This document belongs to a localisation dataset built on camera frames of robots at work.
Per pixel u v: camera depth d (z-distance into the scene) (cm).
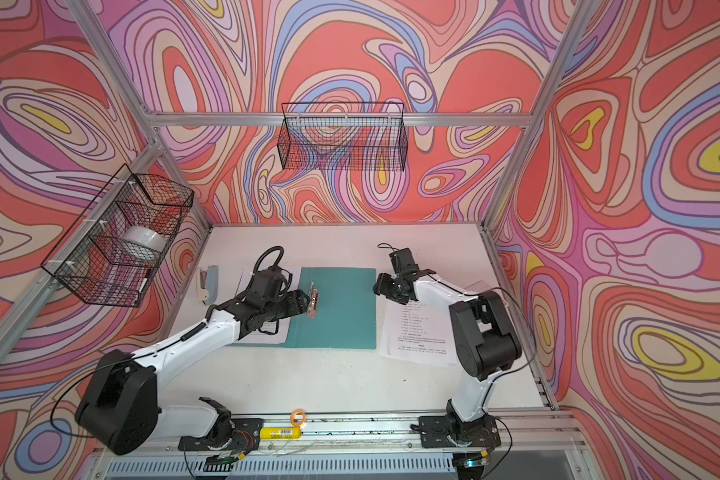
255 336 63
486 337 48
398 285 71
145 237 73
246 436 72
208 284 99
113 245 69
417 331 91
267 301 67
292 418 75
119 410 41
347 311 96
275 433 72
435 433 72
